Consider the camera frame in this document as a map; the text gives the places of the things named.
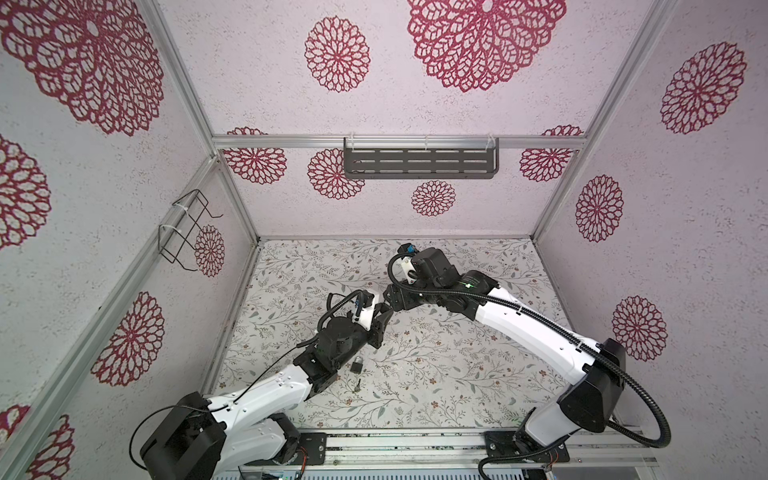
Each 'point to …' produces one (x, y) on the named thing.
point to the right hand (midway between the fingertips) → (395, 284)
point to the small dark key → (357, 388)
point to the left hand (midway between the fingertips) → (386, 313)
